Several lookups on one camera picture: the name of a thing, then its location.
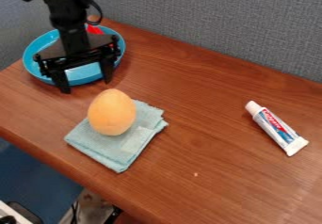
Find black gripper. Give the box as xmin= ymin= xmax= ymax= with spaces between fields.
xmin=32 ymin=28 xmax=123 ymax=95

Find orange egg-shaped object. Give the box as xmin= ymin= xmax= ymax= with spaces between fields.
xmin=87 ymin=88 xmax=136 ymax=136

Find light blue cloth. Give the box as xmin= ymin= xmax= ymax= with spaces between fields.
xmin=64 ymin=101 xmax=168 ymax=173

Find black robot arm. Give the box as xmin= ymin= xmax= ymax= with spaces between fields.
xmin=23 ymin=0 xmax=120 ymax=94

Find blue plate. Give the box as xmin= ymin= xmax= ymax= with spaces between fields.
xmin=23 ymin=25 xmax=125 ymax=86

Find grey object under table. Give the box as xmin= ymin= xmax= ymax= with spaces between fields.
xmin=57 ymin=189 xmax=121 ymax=224

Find red plastic block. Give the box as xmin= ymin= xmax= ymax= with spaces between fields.
xmin=87 ymin=24 xmax=104 ymax=35

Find white toothpaste tube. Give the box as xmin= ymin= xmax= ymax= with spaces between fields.
xmin=246 ymin=101 xmax=310 ymax=156

